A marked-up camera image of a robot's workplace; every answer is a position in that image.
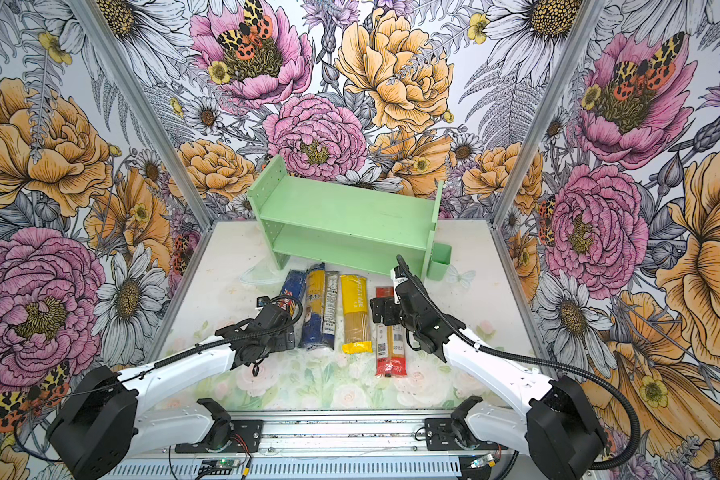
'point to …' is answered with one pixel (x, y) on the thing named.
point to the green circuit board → (226, 463)
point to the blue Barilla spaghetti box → (295, 286)
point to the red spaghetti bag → (391, 343)
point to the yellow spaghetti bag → (354, 302)
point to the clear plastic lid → (264, 273)
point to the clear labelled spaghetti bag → (331, 309)
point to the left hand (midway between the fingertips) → (272, 343)
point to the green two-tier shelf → (349, 228)
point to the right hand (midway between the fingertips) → (385, 309)
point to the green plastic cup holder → (441, 260)
